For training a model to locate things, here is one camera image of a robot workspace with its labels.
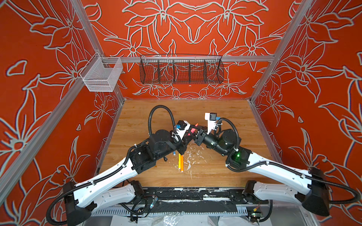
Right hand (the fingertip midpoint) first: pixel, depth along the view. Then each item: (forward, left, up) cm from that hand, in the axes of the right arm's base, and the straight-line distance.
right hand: (184, 128), depth 60 cm
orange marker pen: (-3, +1, -34) cm, 34 cm away
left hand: (0, -4, -4) cm, 6 cm away
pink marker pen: (-1, -4, -1) cm, 4 cm away
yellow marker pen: (-2, +3, -35) cm, 35 cm away
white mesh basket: (+41, +54, -2) cm, 68 cm away
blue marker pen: (-10, +4, -3) cm, 11 cm away
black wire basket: (+53, 0, -5) cm, 54 cm away
